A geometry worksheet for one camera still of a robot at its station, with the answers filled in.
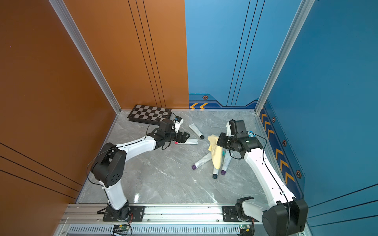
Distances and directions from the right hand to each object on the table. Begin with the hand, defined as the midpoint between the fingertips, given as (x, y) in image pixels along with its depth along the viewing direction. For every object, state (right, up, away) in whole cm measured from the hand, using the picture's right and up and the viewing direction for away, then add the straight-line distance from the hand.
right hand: (218, 139), depth 79 cm
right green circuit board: (+12, -43, -6) cm, 45 cm away
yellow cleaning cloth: (-1, -6, -2) cm, 6 cm away
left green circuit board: (-49, -43, -7) cm, 65 cm away
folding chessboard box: (-47, +16, +34) cm, 61 cm away
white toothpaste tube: (0, -20, +7) cm, 21 cm away
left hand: (-18, +4, +14) cm, 24 cm away
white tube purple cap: (-8, -15, +11) cm, 20 cm away
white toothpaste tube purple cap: (+10, -12, +17) cm, 23 cm away
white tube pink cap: (-13, -4, +21) cm, 25 cm away
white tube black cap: (-13, +5, +28) cm, 31 cm away
